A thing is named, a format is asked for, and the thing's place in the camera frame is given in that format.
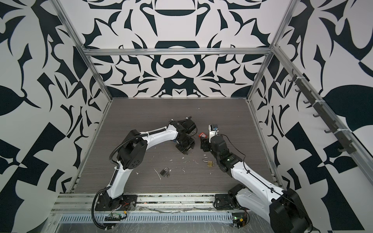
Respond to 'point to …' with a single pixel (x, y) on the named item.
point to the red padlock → (202, 135)
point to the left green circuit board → (113, 216)
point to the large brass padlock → (210, 162)
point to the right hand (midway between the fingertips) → (206, 135)
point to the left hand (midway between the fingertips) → (195, 147)
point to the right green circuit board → (239, 219)
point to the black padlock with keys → (164, 172)
